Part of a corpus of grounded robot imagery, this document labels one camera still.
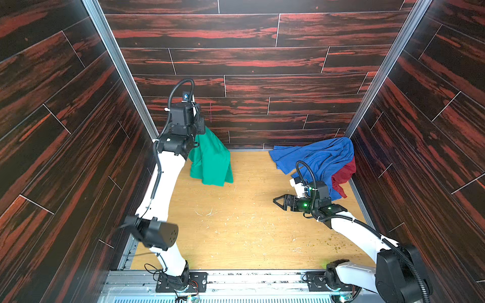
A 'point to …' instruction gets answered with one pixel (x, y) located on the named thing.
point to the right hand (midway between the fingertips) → (282, 199)
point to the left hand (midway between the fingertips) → (195, 115)
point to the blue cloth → (324, 157)
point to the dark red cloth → (343, 175)
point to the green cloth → (210, 160)
